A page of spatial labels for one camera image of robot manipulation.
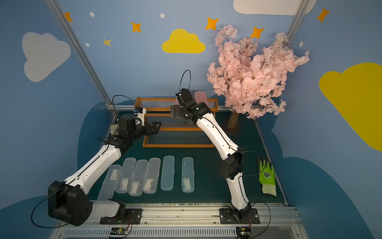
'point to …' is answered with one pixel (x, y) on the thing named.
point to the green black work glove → (266, 177)
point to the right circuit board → (243, 232)
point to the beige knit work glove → (113, 128)
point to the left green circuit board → (119, 231)
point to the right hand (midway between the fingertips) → (181, 109)
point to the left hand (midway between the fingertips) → (154, 120)
